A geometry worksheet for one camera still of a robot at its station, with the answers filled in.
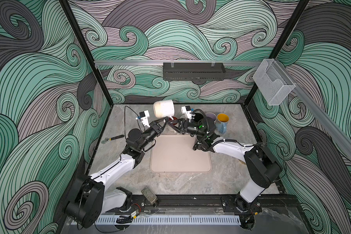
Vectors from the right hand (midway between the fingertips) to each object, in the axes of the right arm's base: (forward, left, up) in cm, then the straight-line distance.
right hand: (168, 125), depth 69 cm
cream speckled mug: (+7, +2, +5) cm, 9 cm away
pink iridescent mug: (+24, -29, -21) cm, 43 cm away
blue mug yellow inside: (+18, -35, -21) cm, 44 cm away
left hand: (+3, -1, +2) cm, 4 cm away
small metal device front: (-26, +10, -26) cm, 38 cm away
